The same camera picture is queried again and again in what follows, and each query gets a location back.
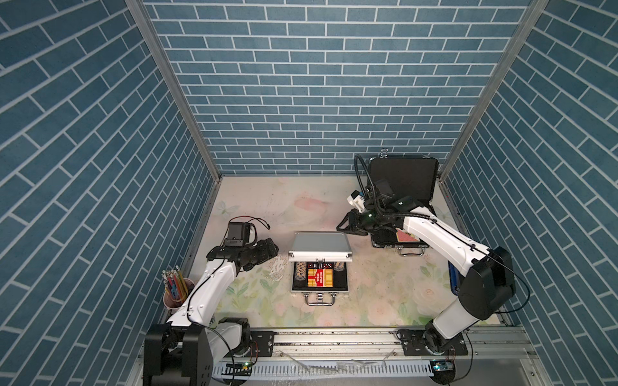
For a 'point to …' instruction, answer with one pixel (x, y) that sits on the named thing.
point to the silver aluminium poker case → (320, 265)
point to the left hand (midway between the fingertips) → (275, 251)
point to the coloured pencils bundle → (175, 283)
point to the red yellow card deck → (320, 277)
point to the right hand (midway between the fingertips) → (342, 229)
